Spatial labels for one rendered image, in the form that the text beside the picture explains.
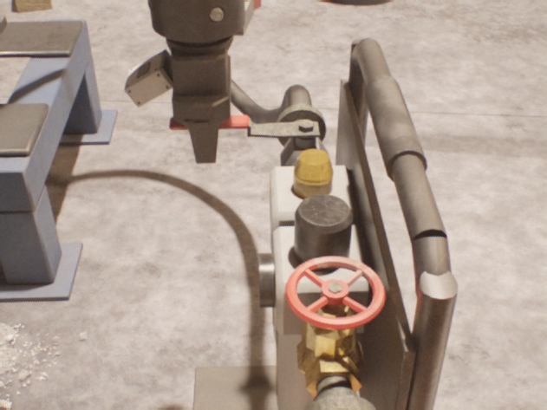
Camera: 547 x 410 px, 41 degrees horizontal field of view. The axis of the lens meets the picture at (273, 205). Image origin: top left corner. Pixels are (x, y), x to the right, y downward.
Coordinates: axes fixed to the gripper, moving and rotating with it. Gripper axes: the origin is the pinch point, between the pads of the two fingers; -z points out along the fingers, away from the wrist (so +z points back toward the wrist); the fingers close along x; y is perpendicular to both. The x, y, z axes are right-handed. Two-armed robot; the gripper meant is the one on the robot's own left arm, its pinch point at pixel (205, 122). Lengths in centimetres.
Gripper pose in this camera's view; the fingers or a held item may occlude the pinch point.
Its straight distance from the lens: 75.7
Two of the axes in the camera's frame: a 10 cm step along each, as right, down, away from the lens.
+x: -0.4, -6.1, 7.9
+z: 0.0, -7.9, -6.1
